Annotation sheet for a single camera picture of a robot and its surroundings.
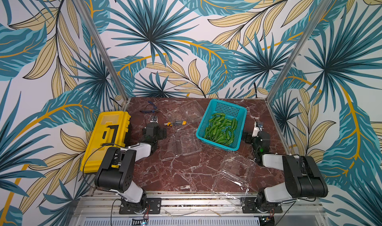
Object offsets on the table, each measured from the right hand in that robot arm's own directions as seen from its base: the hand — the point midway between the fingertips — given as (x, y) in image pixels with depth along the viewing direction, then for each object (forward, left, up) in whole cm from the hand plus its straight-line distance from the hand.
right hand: (252, 130), depth 93 cm
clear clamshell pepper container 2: (-3, +46, -7) cm, 46 cm away
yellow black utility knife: (+11, +49, -6) cm, 50 cm away
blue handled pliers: (+22, +66, -6) cm, 69 cm away
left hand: (+3, +61, -1) cm, 61 cm away
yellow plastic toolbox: (-4, +83, +9) cm, 83 cm away
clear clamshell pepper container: (+19, +42, -7) cm, 47 cm away
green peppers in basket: (+5, +19, -6) cm, 20 cm away
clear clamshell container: (-28, +17, -6) cm, 34 cm away
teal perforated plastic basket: (+18, +9, -3) cm, 20 cm away
